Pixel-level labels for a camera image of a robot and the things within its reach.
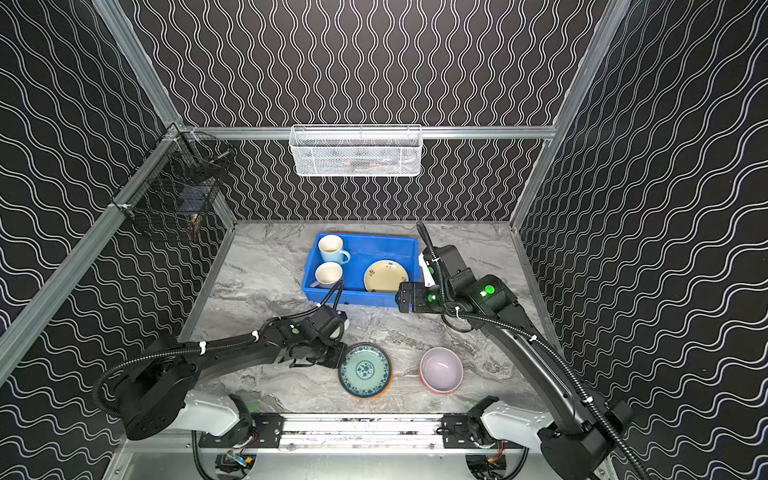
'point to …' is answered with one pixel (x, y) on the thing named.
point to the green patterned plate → (364, 370)
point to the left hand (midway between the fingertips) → (349, 358)
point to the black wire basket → (179, 186)
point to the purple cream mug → (327, 274)
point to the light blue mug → (330, 247)
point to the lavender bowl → (441, 370)
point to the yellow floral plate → (384, 276)
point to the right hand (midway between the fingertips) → (413, 298)
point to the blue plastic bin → (364, 249)
